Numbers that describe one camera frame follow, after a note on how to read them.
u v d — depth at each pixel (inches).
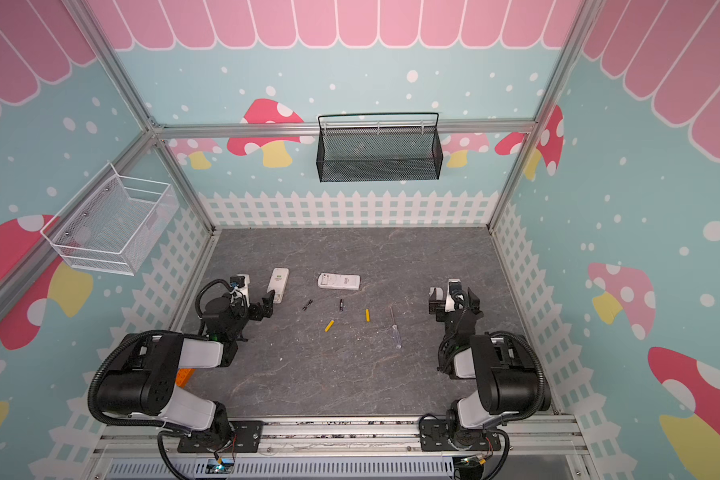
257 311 32.7
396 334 36.1
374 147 37.1
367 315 37.9
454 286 30.1
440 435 29.1
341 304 38.4
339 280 40.5
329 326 36.9
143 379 17.9
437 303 32.7
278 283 40.4
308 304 39.1
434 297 34.0
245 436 29.2
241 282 31.7
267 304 33.6
